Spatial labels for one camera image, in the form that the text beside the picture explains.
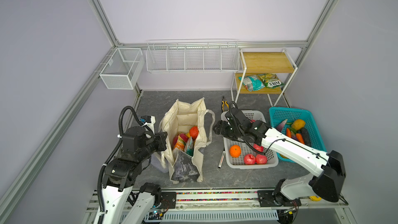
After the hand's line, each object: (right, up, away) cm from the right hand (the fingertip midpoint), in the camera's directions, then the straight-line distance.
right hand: (217, 131), depth 77 cm
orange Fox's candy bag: (-19, -7, 0) cm, 20 cm away
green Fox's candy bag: (+38, +29, +24) cm, 53 cm away
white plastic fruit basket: (+17, -16, +5) cm, 23 cm away
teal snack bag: (+25, +27, +22) cm, 43 cm away
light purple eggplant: (+43, -1, +21) cm, 48 cm away
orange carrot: (+51, -7, +15) cm, 54 cm away
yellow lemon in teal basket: (+52, +1, +17) cm, 54 cm away
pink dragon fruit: (-18, -4, +9) cm, 21 cm away
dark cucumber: (+54, -5, +14) cm, 56 cm away
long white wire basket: (-14, +45, +22) cm, 52 cm away
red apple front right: (+24, -16, +4) cm, 29 cm away
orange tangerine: (+11, -12, +8) cm, 18 cm away
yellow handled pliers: (+8, +15, +36) cm, 40 cm away
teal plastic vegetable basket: (+42, +7, +22) cm, 48 cm away
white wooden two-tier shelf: (+39, +39, +17) cm, 57 cm away
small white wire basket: (-59, +36, +21) cm, 72 cm away
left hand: (-23, 0, -10) cm, 25 cm away
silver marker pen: (+3, -18, +9) cm, 20 cm away
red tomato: (-12, -2, +6) cm, 14 cm away
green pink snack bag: (-14, -7, -3) cm, 16 cm away
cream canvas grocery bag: (-19, +7, +10) cm, 22 cm away
